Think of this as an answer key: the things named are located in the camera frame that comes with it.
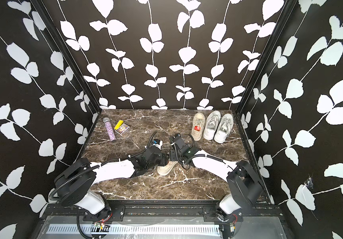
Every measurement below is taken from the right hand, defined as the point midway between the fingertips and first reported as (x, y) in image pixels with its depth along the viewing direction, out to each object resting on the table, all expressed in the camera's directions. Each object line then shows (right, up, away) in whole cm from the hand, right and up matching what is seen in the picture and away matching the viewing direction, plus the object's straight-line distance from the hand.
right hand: (172, 151), depth 87 cm
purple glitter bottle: (-45, +13, +17) cm, 50 cm away
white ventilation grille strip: (-13, -34, -17) cm, 41 cm away
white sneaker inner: (+29, +19, +16) cm, 38 cm away
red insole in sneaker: (+17, +13, +17) cm, 28 cm away
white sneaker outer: (+37, +17, +14) cm, 43 cm away
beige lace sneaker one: (-4, -11, -3) cm, 12 cm away
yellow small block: (-41, +17, +24) cm, 50 cm away
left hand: (-2, -1, 0) cm, 2 cm away
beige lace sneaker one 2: (+19, +19, +17) cm, 32 cm away
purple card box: (-37, +13, +20) cm, 44 cm away
